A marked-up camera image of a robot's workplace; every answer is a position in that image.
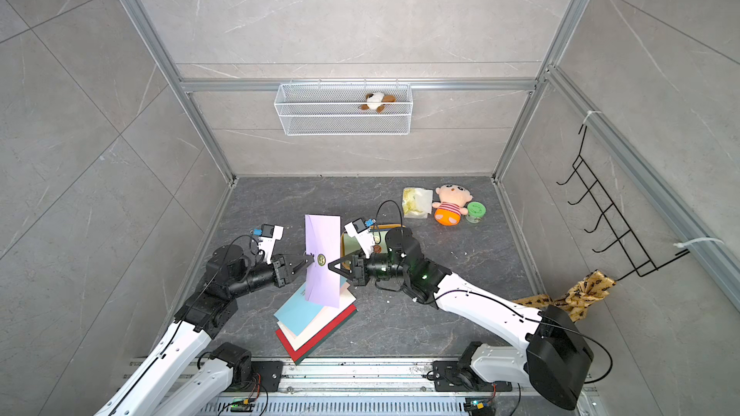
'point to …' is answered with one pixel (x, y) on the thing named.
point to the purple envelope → (323, 240)
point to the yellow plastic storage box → (379, 232)
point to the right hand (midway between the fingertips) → (333, 268)
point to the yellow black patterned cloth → (590, 289)
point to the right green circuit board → (479, 406)
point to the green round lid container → (476, 211)
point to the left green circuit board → (241, 405)
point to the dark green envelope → (326, 338)
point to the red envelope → (318, 337)
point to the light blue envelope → (296, 312)
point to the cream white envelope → (322, 319)
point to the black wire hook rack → (625, 242)
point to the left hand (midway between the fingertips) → (312, 257)
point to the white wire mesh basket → (332, 109)
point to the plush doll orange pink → (453, 198)
